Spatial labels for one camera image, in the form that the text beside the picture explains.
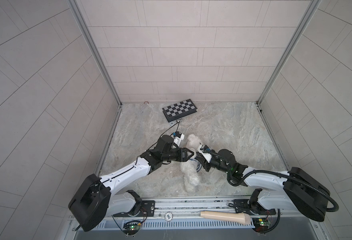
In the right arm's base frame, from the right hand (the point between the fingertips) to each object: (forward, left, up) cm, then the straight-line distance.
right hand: (195, 157), depth 79 cm
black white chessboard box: (+39, +10, -4) cm, 40 cm away
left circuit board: (-28, +31, -7) cm, 42 cm away
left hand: (0, +1, +4) cm, 4 cm away
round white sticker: (-24, +15, -9) cm, 30 cm away
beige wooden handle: (-28, -19, -6) cm, 34 cm away
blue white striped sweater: (-4, -2, -2) cm, 5 cm away
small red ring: (+53, +33, -7) cm, 63 cm away
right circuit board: (-30, -28, -10) cm, 42 cm away
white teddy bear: (-7, +4, +2) cm, 8 cm away
